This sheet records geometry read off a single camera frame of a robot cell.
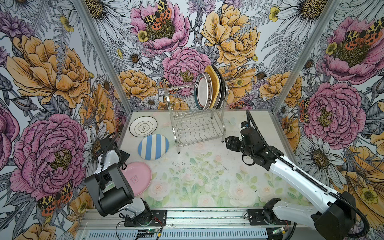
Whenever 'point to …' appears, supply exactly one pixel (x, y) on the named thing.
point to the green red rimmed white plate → (201, 91)
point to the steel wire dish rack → (191, 125)
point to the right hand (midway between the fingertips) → (230, 144)
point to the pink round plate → (138, 176)
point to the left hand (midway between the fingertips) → (121, 167)
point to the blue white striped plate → (153, 147)
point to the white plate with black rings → (143, 126)
